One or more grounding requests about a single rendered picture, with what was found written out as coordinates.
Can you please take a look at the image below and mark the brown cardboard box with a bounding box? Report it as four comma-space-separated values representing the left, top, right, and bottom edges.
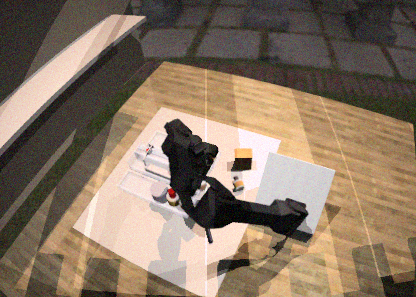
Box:
235, 148, 253, 170

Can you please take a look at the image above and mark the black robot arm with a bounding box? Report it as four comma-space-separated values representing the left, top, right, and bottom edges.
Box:
161, 118, 309, 237

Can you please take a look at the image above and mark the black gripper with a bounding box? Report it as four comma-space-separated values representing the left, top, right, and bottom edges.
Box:
187, 142, 219, 197

